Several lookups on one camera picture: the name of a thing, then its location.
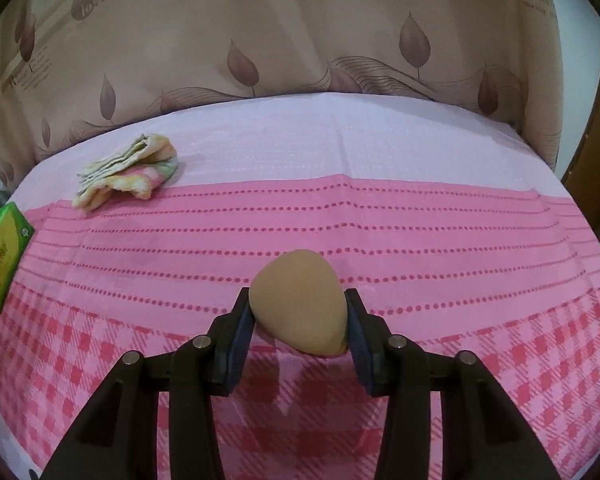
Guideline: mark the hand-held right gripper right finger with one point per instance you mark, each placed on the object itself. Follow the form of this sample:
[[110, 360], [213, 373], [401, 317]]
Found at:
[[361, 345]]

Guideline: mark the pink checked bed sheet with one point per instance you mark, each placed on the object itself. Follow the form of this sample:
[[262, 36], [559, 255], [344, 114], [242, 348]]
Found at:
[[330, 210]]

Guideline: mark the beige makeup sponge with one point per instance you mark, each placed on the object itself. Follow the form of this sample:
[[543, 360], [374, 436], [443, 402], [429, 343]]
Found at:
[[300, 300]]

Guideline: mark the beige leaf print curtain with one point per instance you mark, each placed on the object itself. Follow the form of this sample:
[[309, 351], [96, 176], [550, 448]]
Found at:
[[300, 35]]

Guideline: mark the green tissue box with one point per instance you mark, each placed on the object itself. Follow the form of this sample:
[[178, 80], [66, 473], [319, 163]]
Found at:
[[5, 255]]

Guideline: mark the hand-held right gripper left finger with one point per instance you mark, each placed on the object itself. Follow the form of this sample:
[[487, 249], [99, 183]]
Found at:
[[237, 340]]

